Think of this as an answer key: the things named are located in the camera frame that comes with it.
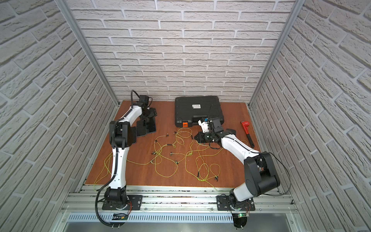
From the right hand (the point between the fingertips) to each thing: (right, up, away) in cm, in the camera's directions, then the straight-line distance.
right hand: (197, 137), depth 87 cm
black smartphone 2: (-35, +7, +19) cm, 40 cm away
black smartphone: (-41, +5, +18) cm, 45 cm away
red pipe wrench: (+37, +7, +18) cm, 42 cm away
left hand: (-33, +17, +24) cm, 44 cm away
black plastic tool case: (-5, +18, +21) cm, 29 cm away
